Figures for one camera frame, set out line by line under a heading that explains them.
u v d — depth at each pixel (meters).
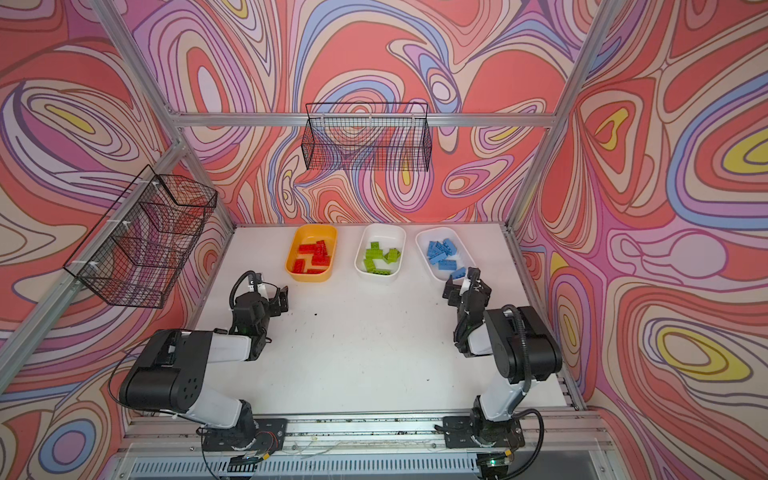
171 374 0.45
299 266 1.04
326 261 1.08
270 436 0.72
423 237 1.10
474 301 0.73
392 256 1.08
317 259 1.07
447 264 1.05
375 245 1.11
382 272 1.02
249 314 0.71
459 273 1.02
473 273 0.82
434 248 1.08
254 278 0.77
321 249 1.08
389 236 1.13
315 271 1.04
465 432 0.73
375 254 1.09
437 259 1.05
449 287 0.86
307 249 1.10
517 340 0.46
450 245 1.10
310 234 1.12
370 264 1.08
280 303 0.88
